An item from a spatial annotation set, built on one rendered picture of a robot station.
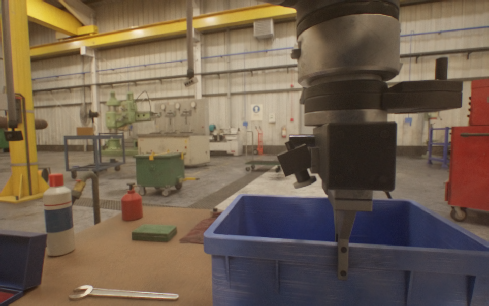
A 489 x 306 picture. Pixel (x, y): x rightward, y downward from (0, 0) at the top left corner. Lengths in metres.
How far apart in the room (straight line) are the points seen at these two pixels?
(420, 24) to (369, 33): 11.07
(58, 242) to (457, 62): 11.28
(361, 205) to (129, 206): 0.94
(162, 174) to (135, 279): 2.75
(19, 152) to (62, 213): 3.48
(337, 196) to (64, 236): 0.78
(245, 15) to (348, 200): 10.85
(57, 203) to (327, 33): 0.78
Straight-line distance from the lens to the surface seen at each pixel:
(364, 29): 0.23
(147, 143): 6.95
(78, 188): 1.60
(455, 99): 0.27
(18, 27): 4.53
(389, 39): 0.24
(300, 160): 0.24
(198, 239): 0.82
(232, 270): 0.31
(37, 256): 0.74
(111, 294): 0.65
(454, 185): 2.86
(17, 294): 0.74
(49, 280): 0.78
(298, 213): 0.46
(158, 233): 0.85
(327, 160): 0.19
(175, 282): 0.64
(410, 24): 11.25
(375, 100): 0.23
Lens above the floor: 0.80
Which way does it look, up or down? 4 degrees down
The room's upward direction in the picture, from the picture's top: 1 degrees counter-clockwise
